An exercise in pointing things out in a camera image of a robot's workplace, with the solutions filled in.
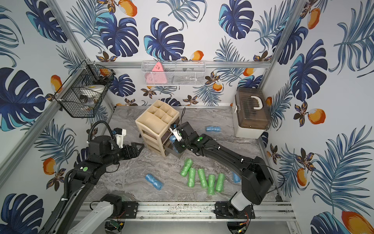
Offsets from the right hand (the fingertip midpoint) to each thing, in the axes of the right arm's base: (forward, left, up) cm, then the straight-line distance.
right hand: (177, 140), depth 83 cm
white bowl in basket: (+18, +46, +21) cm, 54 cm away
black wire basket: (+13, +56, +16) cm, 60 cm away
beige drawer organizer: (+4, +13, +7) cm, 15 cm away
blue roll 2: (+19, -24, -14) cm, 34 cm away
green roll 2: (-16, -15, -15) cm, 26 cm away
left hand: (-8, +18, +9) cm, 22 cm away
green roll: (-16, -8, -15) cm, 23 cm away
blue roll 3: (-20, +11, -14) cm, 27 cm away
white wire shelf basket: (+48, +1, +14) cm, 50 cm away
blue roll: (-1, +2, +3) cm, 4 cm away
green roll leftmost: (-9, -5, -14) cm, 18 cm away
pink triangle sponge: (+34, +13, +20) cm, 42 cm away
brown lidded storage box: (+23, -49, -3) cm, 54 cm away
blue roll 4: (-16, -34, -15) cm, 41 cm away
